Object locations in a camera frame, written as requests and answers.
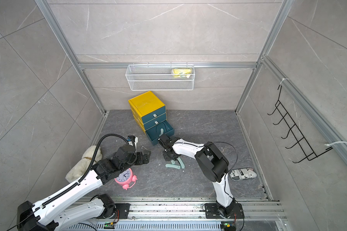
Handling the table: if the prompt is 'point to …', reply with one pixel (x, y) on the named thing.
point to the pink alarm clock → (126, 179)
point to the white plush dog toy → (84, 164)
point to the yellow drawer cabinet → (150, 112)
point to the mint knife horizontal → (173, 166)
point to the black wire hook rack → (296, 132)
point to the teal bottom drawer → (153, 133)
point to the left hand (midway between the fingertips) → (145, 151)
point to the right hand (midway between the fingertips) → (171, 156)
